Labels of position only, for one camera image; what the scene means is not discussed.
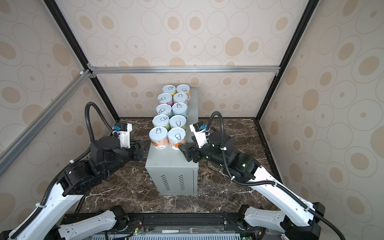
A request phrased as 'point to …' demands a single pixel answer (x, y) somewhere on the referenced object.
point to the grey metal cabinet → (167, 172)
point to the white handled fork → (192, 230)
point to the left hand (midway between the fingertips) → (149, 142)
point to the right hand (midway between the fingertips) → (186, 142)
